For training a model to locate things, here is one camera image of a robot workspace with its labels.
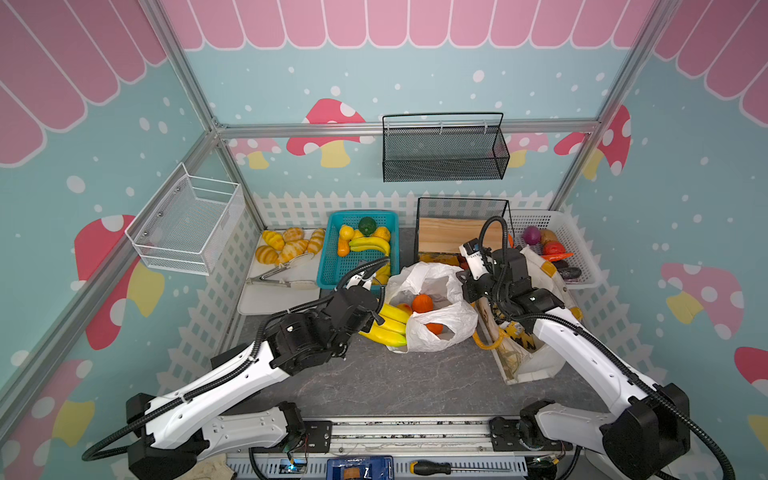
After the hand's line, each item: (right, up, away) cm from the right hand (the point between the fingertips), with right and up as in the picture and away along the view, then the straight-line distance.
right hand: (458, 272), depth 80 cm
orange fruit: (-9, -10, +12) cm, 18 cm away
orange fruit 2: (-8, -12, -14) cm, 20 cm away
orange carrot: (+39, +4, +23) cm, 45 cm away
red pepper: (+39, +7, +25) cm, 47 cm away
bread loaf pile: (-56, +8, +29) cm, 63 cm away
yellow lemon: (-35, +13, +29) cm, 47 cm away
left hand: (-25, -5, -12) cm, 28 cm away
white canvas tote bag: (+13, -19, -12) cm, 26 cm away
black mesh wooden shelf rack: (-1, +15, +20) cm, 25 cm away
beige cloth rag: (-60, -46, -10) cm, 76 cm away
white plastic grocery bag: (-4, -9, -13) cm, 16 cm away
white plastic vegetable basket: (+44, +18, +31) cm, 57 cm away
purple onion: (+35, +12, +32) cm, 49 cm away
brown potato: (+40, +12, +32) cm, 53 cm away
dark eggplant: (+39, -1, +14) cm, 41 cm away
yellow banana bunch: (-18, -14, -9) cm, 24 cm away
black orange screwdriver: (-10, -44, -12) cm, 47 cm away
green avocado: (-27, +15, +29) cm, 43 cm away
